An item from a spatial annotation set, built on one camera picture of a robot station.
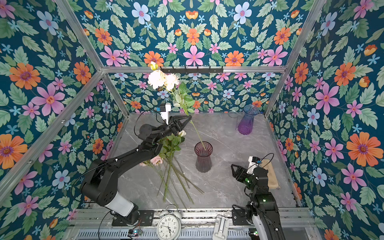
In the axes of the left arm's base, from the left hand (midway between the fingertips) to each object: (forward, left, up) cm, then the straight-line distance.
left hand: (191, 116), depth 63 cm
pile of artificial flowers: (-7, +16, -40) cm, 43 cm away
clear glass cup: (+20, -26, -27) cm, 43 cm away
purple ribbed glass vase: (+20, -36, -32) cm, 52 cm away
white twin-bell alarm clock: (-36, +13, -36) cm, 52 cm away
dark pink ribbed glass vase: (-5, -5, -20) cm, 22 cm away
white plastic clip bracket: (-38, -11, -38) cm, 54 cm away
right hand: (-11, -22, -30) cm, 39 cm away
